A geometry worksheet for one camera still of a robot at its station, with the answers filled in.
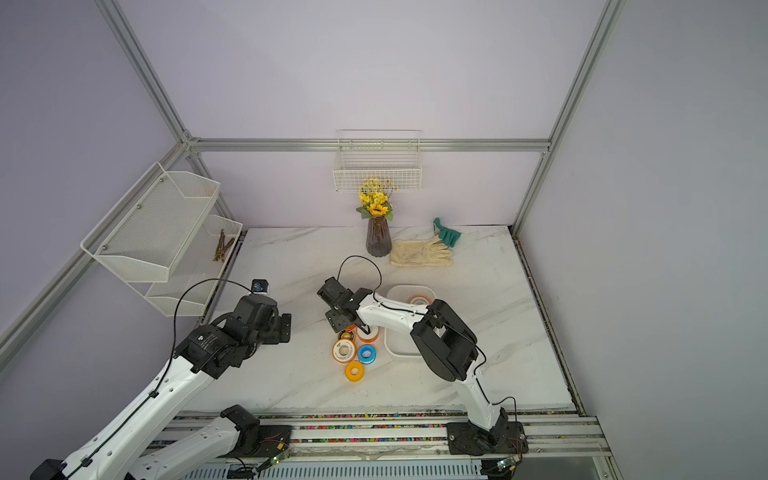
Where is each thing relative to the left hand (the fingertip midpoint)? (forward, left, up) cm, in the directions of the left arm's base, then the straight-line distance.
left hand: (266, 324), depth 75 cm
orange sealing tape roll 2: (+4, -26, -17) cm, 31 cm away
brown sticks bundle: (+30, +24, -4) cm, 39 cm away
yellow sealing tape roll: (-6, -21, -18) cm, 29 cm away
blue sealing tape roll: (-1, -25, -18) cm, 31 cm away
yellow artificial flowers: (+40, -27, +10) cm, 49 cm away
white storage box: (+2, -35, -16) cm, 39 cm away
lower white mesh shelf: (+20, +30, -6) cm, 37 cm away
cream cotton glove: (+39, -47, -17) cm, 63 cm away
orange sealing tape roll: (+17, -42, -16) cm, 48 cm away
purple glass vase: (+38, -27, -8) cm, 48 cm away
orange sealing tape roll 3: (0, -18, -16) cm, 24 cm away
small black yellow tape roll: (+5, -18, -16) cm, 25 cm away
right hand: (+11, -18, -15) cm, 26 cm away
